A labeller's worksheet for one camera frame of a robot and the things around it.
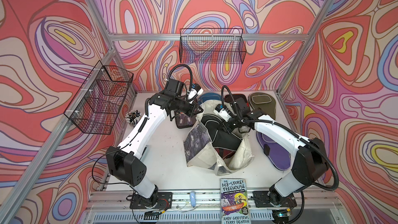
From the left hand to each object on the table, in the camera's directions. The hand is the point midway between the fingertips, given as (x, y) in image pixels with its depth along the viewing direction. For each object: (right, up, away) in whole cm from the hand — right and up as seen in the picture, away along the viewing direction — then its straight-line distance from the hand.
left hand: (203, 110), depth 74 cm
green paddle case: (+46, +5, +37) cm, 60 cm away
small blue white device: (-5, -41, -3) cm, 42 cm away
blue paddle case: (+5, +9, +38) cm, 39 cm away
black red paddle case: (+19, +8, +37) cm, 42 cm away
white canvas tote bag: (-2, -20, -2) cm, 20 cm away
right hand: (+10, -11, +9) cm, 17 cm away
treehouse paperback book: (+15, -43, -3) cm, 45 cm away
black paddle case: (+9, -13, +8) cm, 18 cm away
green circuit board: (-25, -50, -3) cm, 56 cm away
